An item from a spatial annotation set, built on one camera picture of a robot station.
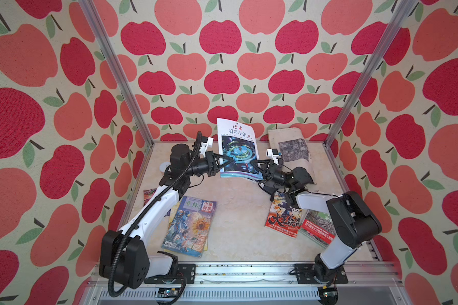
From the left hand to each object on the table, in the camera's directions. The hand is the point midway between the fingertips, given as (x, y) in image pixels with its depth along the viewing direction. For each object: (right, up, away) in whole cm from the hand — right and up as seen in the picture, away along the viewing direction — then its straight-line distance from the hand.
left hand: (233, 165), depth 68 cm
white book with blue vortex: (+2, +10, +8) cm, 13 cm away
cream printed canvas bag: (+36, +11, +43) cm, 57 cm away
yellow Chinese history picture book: (-29, -23, +23) cm, 44 cm away
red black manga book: (+24, -25, +21) cm, 41 cm away
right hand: (+7, -3, +7) cm, 10 cm away
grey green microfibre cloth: (+25, -4, -1) cm, 25 cm away
